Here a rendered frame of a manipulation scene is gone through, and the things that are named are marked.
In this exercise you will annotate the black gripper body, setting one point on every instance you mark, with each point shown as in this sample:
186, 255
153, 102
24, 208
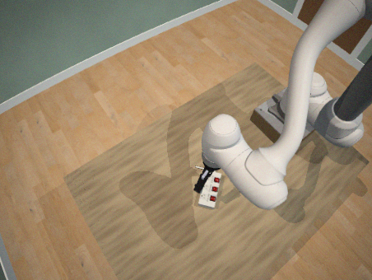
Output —
209, 168

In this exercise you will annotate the white power strip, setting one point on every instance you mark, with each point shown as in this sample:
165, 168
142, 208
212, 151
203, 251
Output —
209, 193

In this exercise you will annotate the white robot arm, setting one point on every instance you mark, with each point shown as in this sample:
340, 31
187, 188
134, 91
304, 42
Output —
258, 174

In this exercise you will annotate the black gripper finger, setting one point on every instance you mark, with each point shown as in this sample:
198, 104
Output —
202, 178

